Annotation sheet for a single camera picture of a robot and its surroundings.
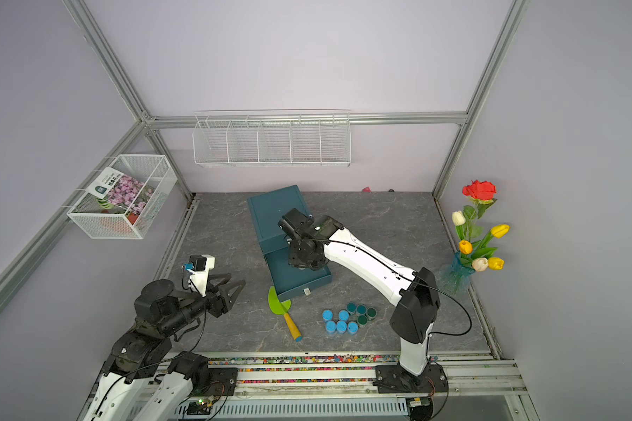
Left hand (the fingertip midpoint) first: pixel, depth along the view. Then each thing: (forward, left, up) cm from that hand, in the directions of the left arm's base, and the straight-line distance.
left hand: (237, 281), depth 68 cm
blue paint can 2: (-4, -29, -22) cm, 37 cm away
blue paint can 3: (-7, -24, -21) cm, 33 cm away
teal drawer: (+4, -13, -11) cm, 17 cm away
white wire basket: (+19, +40, +6) cm, 45 cm away
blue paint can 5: (-8, -31, -21) cm, 38 cm away
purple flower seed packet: (+25, +33, +11) cm, 43 cm away
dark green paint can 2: (-4, -38, -20) cm, 43 cm away
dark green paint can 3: (-6, -34, -21) cm, 41 cm away
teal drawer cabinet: (+27, -6, -2) cm, 27 cm away
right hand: (+8, -15, -5) cm, 18 cm away
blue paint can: (-3, -24, -22) cm, 33 cm away
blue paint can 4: (-8, -27, -20) cm, 35 cm away
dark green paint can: (-3, -35, -21) cm, 41 cm away
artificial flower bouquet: (+5, -68, 0) cm, 68 cm away
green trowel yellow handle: (+1, -9, -23) cm, 24 cm away
